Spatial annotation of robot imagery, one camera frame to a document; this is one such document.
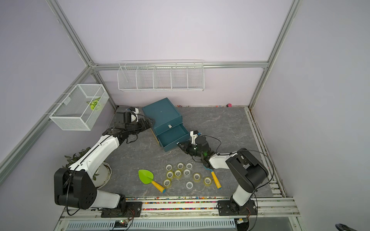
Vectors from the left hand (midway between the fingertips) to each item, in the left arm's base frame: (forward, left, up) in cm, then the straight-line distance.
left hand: (150, 123), depth 84 cm
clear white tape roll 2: (-24, -20, -20) cm, 36 cm away
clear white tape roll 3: (-31, -21, -20) cm, 42 cm away
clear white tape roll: (-19, -21, -20) cm, 34 cm away
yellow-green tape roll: (-24, -9, -20) cm, 33 cm away
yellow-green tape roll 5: (-29, -31, -20) cm, 48 cm away
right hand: (-10, -15, -9) cm, 20 cm away
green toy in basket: (+9, +31, +10) cm, 34 cm away
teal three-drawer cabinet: (-1, -10, -7) cm, 12 cm away
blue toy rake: (-29, -36, -19) cm, 50 cm away
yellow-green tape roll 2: (-24, -14, -20) cm, 34 cm away
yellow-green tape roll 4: (-27, -25, -19) cm, 42 cm away
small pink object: (+32, -60, -21) cm, 72 cm away
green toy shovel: (-25, +4, -20) cm, 32 cm away
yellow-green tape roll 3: (-27, -8, -20) cm, 35 cm away
